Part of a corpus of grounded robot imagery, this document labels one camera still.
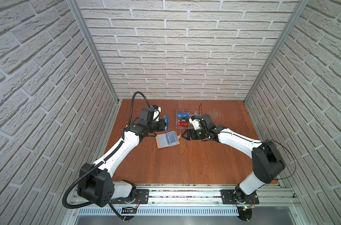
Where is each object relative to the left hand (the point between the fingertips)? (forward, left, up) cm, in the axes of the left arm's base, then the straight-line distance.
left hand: (170, 122), depth 80 cm
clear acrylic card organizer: (+19, -16, -13) cm, 28 cm away
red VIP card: (+11, -10, -18) cm, 23 cm away
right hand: (-3, -12, -11) cm, 16 cm away
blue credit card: (+16, -9, -13) cm, 22 cm away
